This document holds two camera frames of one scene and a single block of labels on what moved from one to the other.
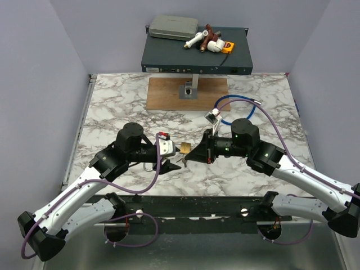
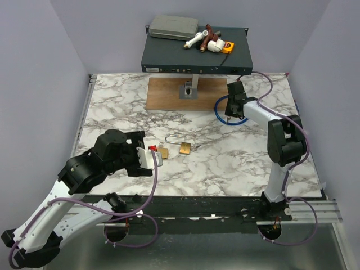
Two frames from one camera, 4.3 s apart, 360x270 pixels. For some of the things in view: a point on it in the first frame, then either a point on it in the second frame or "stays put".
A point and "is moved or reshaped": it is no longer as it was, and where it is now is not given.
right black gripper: (205, 152) → (228, 112)
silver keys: (184, 161) is moved or reshaped
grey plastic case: (173, 27) stays put
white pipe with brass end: (198, 36) stays put
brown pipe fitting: (210, 36) stays put
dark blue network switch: (170, 57) stays put
